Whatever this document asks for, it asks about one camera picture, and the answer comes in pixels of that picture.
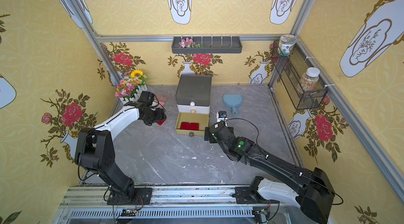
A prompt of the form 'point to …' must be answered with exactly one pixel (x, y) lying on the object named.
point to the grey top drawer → (193, 101)
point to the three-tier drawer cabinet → (193, 95)
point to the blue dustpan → (233, 100)
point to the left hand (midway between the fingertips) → (155, 117)
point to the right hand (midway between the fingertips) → (215, 126)
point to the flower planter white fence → (129, 88)
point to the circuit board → (128, 212)
